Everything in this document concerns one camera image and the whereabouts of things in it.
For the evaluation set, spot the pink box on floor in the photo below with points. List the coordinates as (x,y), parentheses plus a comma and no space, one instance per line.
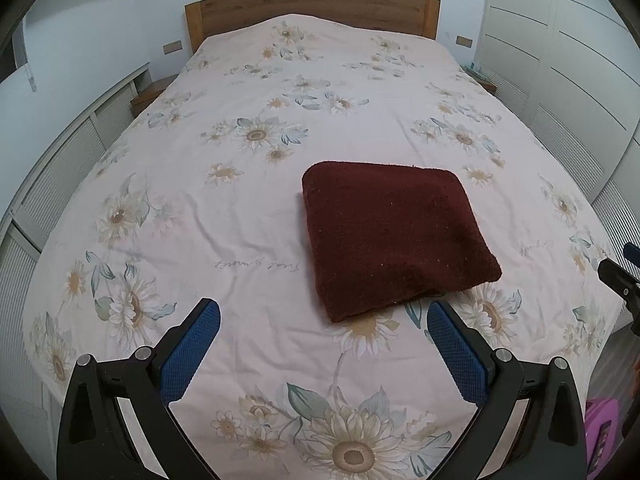
(601,424)

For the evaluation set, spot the right wall switch plate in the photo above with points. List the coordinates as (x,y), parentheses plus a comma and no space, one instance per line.
(464,42)

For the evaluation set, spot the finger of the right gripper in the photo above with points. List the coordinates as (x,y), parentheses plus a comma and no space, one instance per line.
(624,285)

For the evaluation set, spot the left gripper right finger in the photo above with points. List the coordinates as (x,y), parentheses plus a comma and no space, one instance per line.
(551,440)

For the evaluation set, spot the right wooden nightstand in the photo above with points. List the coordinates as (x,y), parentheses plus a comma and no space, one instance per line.
(481,79)

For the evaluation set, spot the white wardrobe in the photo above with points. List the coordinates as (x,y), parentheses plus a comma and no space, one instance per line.
(569,69)

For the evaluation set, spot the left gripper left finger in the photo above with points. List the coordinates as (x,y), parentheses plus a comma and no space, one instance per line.
(93,439)

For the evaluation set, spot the wall switch plate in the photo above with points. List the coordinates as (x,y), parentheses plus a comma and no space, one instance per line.
(464,42)
(172,47)

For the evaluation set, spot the left wooden nightstand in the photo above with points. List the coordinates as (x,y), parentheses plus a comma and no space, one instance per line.
(148,95)

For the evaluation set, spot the wooden headboard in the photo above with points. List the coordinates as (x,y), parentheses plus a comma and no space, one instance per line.
(207,18)

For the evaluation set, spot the floral pink bed cover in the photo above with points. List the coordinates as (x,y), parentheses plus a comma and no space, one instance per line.
(201,197)

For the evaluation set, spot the dark red knit sweater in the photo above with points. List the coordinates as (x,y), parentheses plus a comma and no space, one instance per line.
(382,235)

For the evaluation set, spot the left wall switch plate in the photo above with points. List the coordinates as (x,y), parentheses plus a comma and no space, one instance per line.
(172,47)

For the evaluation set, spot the white slatted radiator cover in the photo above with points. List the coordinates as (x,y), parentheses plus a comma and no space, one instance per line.
(32,215)

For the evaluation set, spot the wooden nightstand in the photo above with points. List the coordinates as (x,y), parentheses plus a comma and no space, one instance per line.
(481,79)
(148,95)

